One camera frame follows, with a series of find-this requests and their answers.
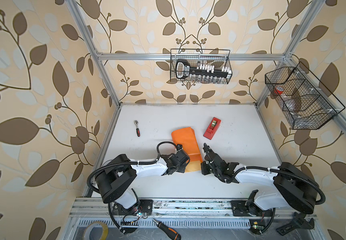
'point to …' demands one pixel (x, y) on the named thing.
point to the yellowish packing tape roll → (87, 230)
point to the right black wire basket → (306, 103)
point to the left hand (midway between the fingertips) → (183, 164)
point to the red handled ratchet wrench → (136, 122)
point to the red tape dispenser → (212, 128)
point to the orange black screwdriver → (169, 231)
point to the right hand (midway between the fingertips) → (201, 165)
